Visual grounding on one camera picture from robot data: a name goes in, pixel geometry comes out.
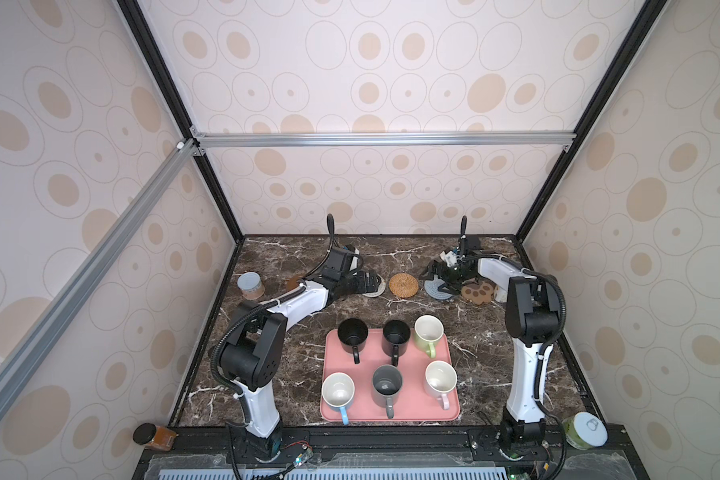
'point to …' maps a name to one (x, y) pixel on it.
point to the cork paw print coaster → (478, 292)
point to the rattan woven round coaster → (403, 285)
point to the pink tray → (419, 388)
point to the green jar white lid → (584, 432)
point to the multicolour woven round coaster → (381, 289)
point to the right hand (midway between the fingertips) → (430, 280)
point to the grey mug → (387, 384)
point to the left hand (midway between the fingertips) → (377, 275)
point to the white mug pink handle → (440, 377)
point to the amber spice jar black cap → (156, 436)
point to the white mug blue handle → (338, 390)
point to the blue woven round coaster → (431, 287)
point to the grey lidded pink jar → (251, 285)
